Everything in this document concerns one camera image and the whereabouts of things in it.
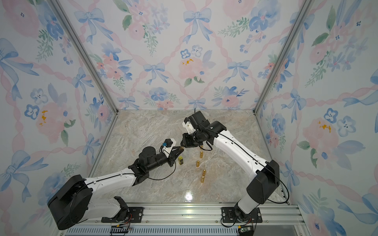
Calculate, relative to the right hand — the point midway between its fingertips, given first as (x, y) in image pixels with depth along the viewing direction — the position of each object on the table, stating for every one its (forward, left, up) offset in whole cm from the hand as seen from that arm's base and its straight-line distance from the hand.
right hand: (183, 142), depth 76 cm
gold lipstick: (-2, +1, -2) cm, 3 cm away
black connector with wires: (-35, +30, -24) cm, 52 cm away
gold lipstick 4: (-12, -10, -19) cm, 25 cm away
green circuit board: (-35, -31, -26) cm, 53 cm away
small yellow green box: (-3, +2, -15) cm, 15 cm away
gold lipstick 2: (+3, -10, -19) cm, 22 cm away
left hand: (-1, +1, -3) cm, 4 cm away
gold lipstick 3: (-3, -8, -18) cm, 20 cm away
